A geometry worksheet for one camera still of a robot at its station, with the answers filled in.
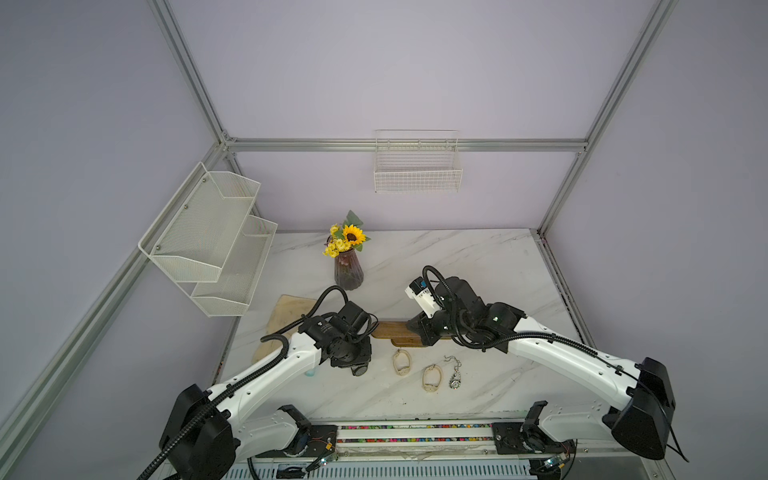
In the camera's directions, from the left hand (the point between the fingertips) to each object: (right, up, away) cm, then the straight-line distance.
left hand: (364, 361), depth 79 cm
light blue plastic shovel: (-16, -5, +5) cm, 18 cm away
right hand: (+13, +10, -4) cm, 16 cm away
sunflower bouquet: (-5, +35, +9) cm, 36 cm away
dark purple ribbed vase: (-8, +23, +22) cm, 33 cm away
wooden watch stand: (+10, +6, +5) cm, 12 cm away
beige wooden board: (-27, +11, +17) cm, 34 cm away
